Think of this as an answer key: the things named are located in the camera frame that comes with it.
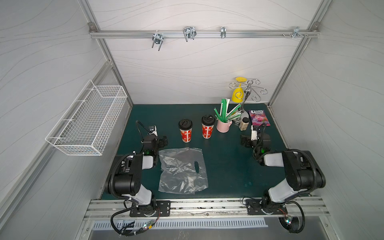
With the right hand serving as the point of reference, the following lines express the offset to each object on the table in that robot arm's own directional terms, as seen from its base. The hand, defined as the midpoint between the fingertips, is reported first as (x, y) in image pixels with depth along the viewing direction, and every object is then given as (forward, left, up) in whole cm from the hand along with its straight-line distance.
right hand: (250, 134), depth 96 cm
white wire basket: (-18, +86, +27) cm, 92 cm away
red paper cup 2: (-1, +28, +11) cm, 30 cm away
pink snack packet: (+18, -10, -4) cm, 21 cm away
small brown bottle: (+7, +3, +1) cm, 8 cm away
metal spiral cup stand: (+19, +3, +22) cm, 29 cm away
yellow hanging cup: (+31, +5, +6) cm, 32 cm away
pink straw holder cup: (+7, +16, -3) cm, 18 cm away
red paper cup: (-4, +41, +12) cm, 43 cm away
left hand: (-5, +61, +2) cm, 61 cm away
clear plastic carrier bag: (-28, +44, -3) cm, 52 cm away
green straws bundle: (+10, +16, +5) cm, 20 cm away
